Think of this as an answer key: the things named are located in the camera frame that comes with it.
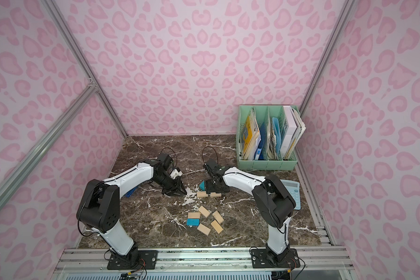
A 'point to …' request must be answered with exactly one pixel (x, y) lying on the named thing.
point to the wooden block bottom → (203, 228)
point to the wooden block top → (202, 194)
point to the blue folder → (277, 133)
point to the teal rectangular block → (193, 221)
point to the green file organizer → (266, 136)
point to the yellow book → (251, 134)
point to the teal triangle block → (202, 185)
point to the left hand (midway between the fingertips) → (185, 191)
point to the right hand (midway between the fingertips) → (213, 189)
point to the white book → (296, 126)
